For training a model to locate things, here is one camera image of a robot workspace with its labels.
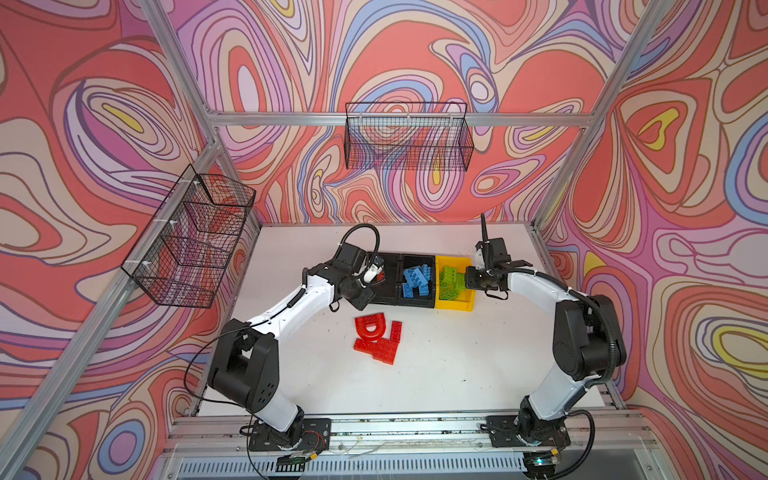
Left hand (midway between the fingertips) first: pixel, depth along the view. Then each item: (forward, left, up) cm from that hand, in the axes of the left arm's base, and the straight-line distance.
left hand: (367, 290), depth 88 cm
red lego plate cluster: (-15, -5, -10) cm, 18 cm away
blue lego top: (+7, -16, -4) cm, 18 cm away
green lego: (+8, -28, -7) cm, 29 cm away
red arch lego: (-5, -3, -10) cm, 11 cm away
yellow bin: (+1, -31, -8) cm, 33 cm away
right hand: (+5, -34, -5) cm, 35 cm away
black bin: (+5, -6, -9) cm, 12 cm away
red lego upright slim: (-8, -8, -10) cm, 16 cm away
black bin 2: (+12, -14, -1) cm, 18 cm away
